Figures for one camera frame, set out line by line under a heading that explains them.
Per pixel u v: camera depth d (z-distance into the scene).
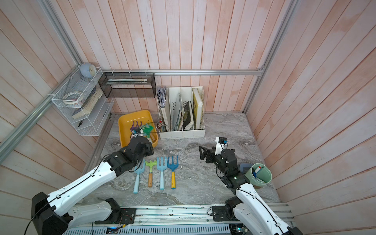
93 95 0.84
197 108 0.90
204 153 0.70
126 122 1.14
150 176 0.86
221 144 0.70
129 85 1.04
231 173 0.59
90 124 0.82
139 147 0.56
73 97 0.75
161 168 0.90
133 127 1.10
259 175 0.78
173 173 0.87
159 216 0.75
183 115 0.92
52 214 0.38
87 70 0.82
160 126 0.90
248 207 0.50
